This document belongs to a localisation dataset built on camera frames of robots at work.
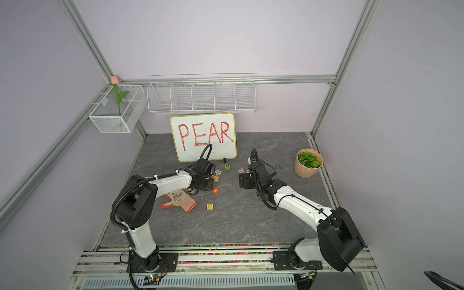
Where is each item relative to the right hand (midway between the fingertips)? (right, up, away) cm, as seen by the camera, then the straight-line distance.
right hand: (247, 174), depth 86 cm
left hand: (-20, -7, +9) cm, 23 cm away
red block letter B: (-16, -9, +7) cm, 20 cm away
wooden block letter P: (-19, -16, +2) cm, 25 cm away
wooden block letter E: (-16, -4, +10) cm, 19 cm away
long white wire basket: (-24, +43, +12) cm, 51 cm away
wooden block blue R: (-16, -1, +13) cm, 20 cm away
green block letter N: (-11, +2, +16) cm, 19 cm away
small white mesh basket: (-62, +26, -9) cm, 68 cm away
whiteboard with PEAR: (-30, +21, +12) cm, 39 cm away
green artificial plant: (+32, +7, +5) cm, 33 cm away
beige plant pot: (+30, +1, +7) cm, 30 cm away
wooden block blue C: (-3, 0, +16) cm, 16 cm away
